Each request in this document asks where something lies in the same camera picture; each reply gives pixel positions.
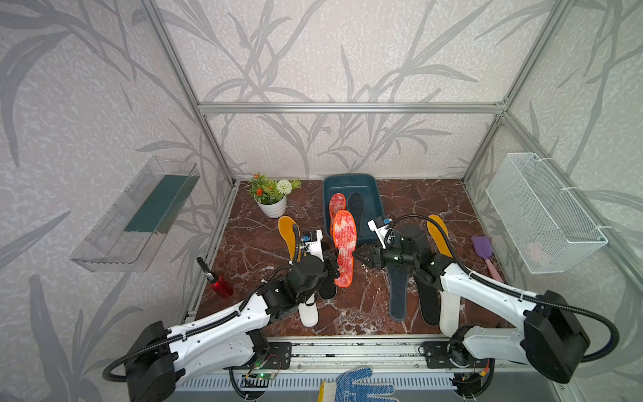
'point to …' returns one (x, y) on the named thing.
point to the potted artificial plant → (270, 195)
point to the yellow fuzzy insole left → (285, 225)
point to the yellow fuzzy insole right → (438, 237)
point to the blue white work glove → (342, 389)
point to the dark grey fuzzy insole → (356, 204)
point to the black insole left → (326, 287)
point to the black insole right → (429, 301)
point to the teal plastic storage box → (365, 184)
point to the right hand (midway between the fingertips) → (355, 252)
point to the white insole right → (450, 313)
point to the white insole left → (309, 315)
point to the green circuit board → (261, 376)
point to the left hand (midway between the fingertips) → (342, 252)
